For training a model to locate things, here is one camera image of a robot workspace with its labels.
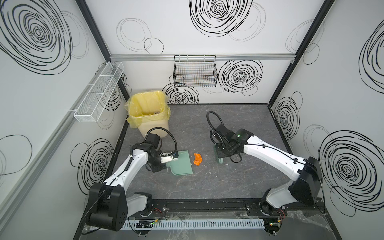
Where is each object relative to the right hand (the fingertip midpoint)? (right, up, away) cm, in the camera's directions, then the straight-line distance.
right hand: (218, 153), depth 79 cm
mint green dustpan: (-20, -8, +7) cm, 22 cm away
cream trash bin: (-42, +13, +7) cm, 44 cm away
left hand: (-30, -6, +5) cm, 31 cm away
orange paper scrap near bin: (-10, -6, +11) cm, 16 cm away
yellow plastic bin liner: (-45, +26, +21) cm, 56 cm away
